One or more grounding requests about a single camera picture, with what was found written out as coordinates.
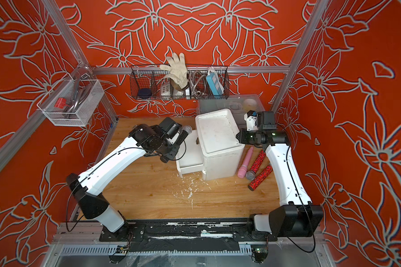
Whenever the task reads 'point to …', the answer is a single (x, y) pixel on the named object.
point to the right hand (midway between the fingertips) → (235, 134)
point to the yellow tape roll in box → (250, 104)
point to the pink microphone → (242, 171)
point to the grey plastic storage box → (238, 104)
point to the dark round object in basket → (145, 93)
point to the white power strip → (165, 92)
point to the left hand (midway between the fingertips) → (174, 148)
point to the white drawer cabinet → (222, 150)
